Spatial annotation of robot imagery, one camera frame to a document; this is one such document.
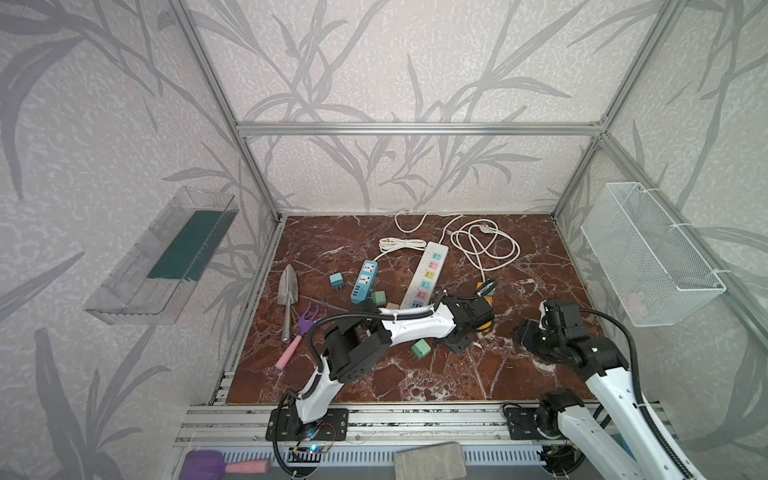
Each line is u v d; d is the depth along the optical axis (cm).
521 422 74
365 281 99
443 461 67
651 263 64
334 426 73
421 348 84
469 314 68
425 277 99
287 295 98
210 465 68
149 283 64
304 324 91
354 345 49
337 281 99
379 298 96
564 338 57
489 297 94
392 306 94
